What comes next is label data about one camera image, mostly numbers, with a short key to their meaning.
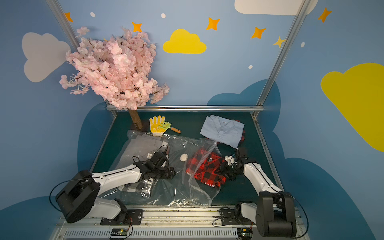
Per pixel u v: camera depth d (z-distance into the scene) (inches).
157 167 27.7
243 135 40.0
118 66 24.7
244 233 28.7
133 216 29.6
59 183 21.1
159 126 44.7
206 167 34.9
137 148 37.5
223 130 41.0
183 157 37.0
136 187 32.2
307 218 15.6
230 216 29.5
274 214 16.1
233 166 29.3
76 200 16.7
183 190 29.9
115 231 28.4
